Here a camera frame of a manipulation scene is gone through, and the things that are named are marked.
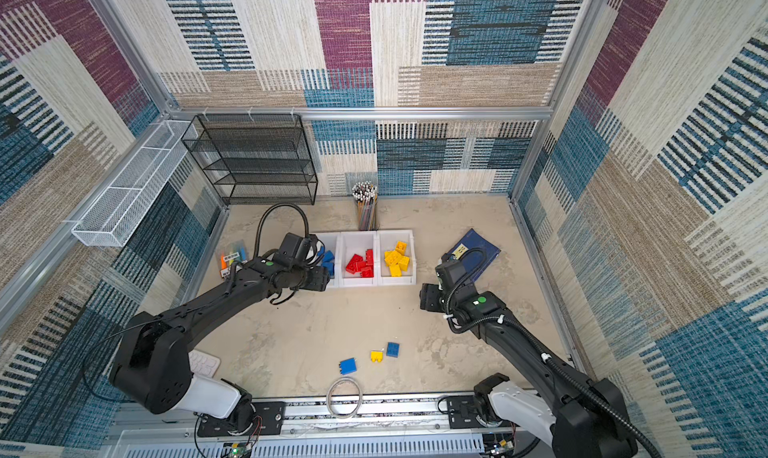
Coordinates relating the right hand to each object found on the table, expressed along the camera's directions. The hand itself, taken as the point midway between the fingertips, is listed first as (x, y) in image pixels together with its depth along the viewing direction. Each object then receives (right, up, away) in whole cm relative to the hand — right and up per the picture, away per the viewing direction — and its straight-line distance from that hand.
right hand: (431, 300), depth 83 cm
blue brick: (-30, +7, +15) cm, 35 cm away
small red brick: (-18, +6, +11) cm, 22 cm away
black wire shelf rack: (-59, +45, +25) cm, 79 cm away
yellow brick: (-7, +13, +19) cm, 24 cm away
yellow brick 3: (-10, +10, +14) cm, 20 cm away
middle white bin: (-24, +15, +19) cm, 34 cm away
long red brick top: (-23, +8, +14) cm, 28 cm away
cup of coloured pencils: (-19, +30, +13) cm, 38 cm away
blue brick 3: (-23, -17, -2) cm, 29 cm away
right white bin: (-12, +16, +16) cm, 26 cm away
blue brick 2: (-10, -13, 0) cm, 17 cm away
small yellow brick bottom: (-15, -15, -1) cm, 21 cm away
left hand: (-31, +7, +4) cm, 32 cm away
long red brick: (-18, +10, +16) cm, 26 cm away
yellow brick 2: (-10, +6, +13) cm, 18 cm away
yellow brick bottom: (-7, +9, +15) cm, 18 cm away
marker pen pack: (-63, +11, +20) cm, 67 cm away
